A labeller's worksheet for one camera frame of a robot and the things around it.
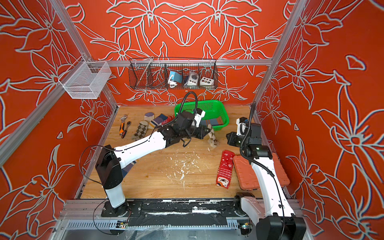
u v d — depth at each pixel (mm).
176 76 838
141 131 1032
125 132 1032
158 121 1105
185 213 727
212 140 809
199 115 687
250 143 568
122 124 1068
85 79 914
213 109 1114
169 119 1102
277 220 378
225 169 854
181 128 598
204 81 946
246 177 796
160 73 1005
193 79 907
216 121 1076
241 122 694
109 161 491
